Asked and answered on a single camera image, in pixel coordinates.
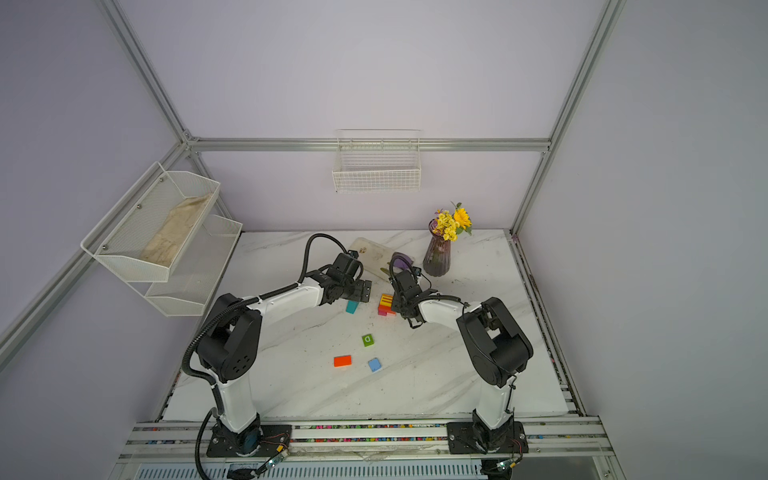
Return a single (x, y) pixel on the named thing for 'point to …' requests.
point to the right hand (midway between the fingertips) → (399, 300)
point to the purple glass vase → (437, 254)
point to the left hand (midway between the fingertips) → (354, 288)
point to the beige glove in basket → (168, 241)
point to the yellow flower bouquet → (449, 225)
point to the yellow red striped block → (386, 300)
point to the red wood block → (387, 309)
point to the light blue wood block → (374, 365)
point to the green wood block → (368, 340)
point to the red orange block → (342, 361)
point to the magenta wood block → (382, 313)
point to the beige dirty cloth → (375, 256)
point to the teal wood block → (351, 306)
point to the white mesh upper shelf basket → (144, 238)
